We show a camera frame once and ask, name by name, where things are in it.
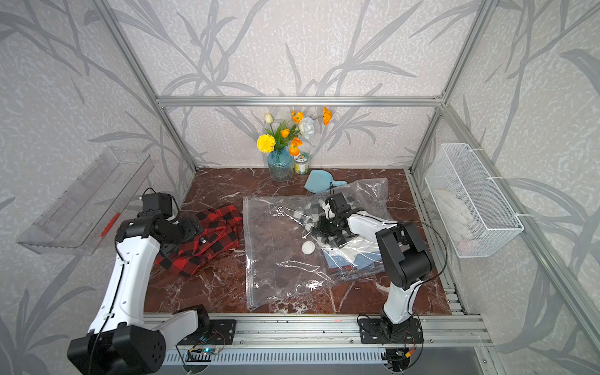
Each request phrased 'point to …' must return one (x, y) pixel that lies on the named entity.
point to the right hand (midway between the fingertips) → (317, 228)
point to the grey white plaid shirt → (308, 212)
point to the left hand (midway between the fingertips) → (192, 232)
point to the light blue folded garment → (362, 261)
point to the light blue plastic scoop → (321, 181)
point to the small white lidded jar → (301, 163)
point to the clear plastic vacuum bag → (298, 245)
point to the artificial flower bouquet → (289, 134)
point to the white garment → (353, 248)
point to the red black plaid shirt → (221, 230)
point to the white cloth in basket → (462, 227)
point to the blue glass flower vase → (280, 165)
